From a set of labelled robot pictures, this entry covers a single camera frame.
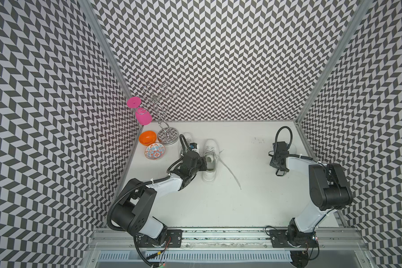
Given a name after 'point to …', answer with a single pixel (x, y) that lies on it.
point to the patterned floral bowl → (154, 151)
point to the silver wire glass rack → (167, 135)
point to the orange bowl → (147, 137)
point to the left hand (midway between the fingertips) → (205, 159)
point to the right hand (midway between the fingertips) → (279, 165)
